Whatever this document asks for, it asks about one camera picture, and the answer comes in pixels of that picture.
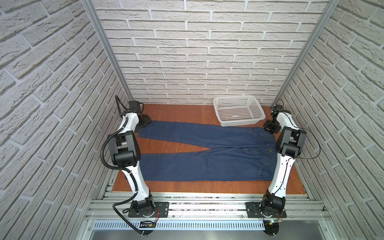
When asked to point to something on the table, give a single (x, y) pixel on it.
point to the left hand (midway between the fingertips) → (144, 121)
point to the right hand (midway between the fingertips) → (268, 129)
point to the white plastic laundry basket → (235, 110)
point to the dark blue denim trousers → (236, 153)
